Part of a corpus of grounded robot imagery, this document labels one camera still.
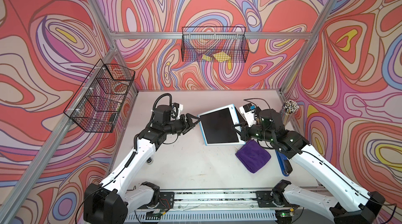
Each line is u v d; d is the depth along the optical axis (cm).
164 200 73
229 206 73
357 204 38
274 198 67
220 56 91
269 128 53
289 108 88
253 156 84
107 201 38
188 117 68
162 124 58
